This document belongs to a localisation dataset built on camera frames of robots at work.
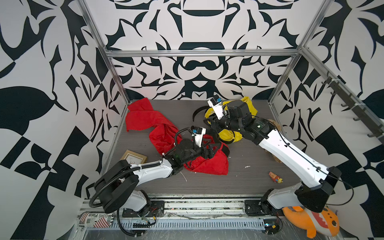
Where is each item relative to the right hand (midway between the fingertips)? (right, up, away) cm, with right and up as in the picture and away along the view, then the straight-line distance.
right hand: (206, 115), depth 70 cm
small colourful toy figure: (+38, -33, +11) cm, 52 cm away
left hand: (+4, -12, +6) cm, 14 cm away
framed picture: (-41, -25, +20) cm, 52 cm away
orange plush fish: (+49, -45, -7) cm, 67 cm away
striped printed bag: (-50, -47, -1) cm, 69 cm away
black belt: (+9, -16, +8) cm, 20 cm away
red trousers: (-45, +2, +42) cm, 61 cm away
